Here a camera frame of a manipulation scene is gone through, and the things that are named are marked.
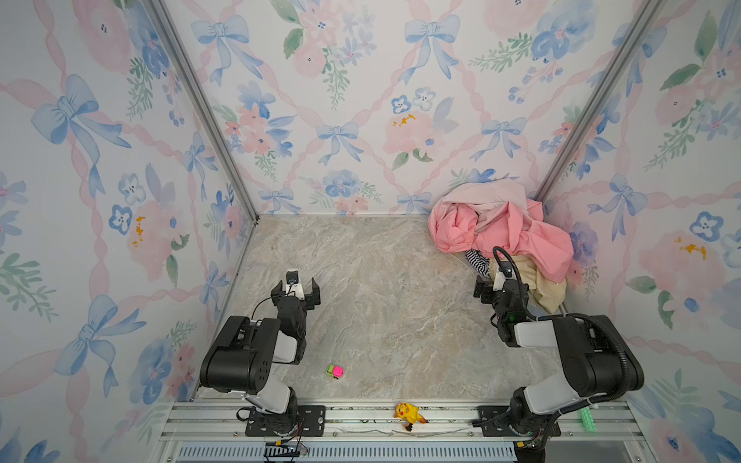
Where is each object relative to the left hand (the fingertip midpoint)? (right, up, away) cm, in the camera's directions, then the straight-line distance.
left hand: (298, 278), depth 90 cm
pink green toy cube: (+13, -25, -10) cm, 30 cm away
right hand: (+63, 0, +4) cm, 63 cm away
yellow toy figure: (+33, -31, -19) cm, 49 cm away
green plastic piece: (+78, -35, -17) cm, 88 cm away
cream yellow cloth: (+81, -6, +5) cm, 81 cm away
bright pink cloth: (+70, +16, +5) cm, 72 cm away
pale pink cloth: (+67, +29, +18) cm, 75 cm away
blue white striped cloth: (+62, +4, +13) cm, 64 cm away
